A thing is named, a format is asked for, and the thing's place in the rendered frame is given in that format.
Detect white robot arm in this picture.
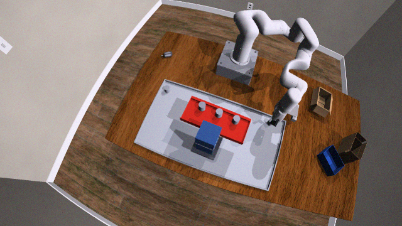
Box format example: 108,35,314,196
230,10,319,122

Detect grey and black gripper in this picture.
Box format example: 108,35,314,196
270,103,287,127

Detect blue open bin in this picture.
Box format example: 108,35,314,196
317,145,344,176

